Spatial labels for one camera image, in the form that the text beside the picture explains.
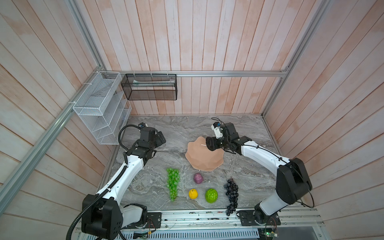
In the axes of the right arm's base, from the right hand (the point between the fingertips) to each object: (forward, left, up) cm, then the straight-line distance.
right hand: (209, 141), depth 89 cm
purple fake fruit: (-20, +7, -9) cm, 23 cm away
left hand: (-3, +31, +5) cm, 31 cm away
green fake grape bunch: (-19, +21, -8) cm, 30 cm away
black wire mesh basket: (+37, +41, +13) cm, 57 cm away
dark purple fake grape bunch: (-25, -12, -9) cm, 29 cm away
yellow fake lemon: (-28, +9, -9) cm, 31 cm away
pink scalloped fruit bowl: (-5, +4, -12) cm, 14 cm away
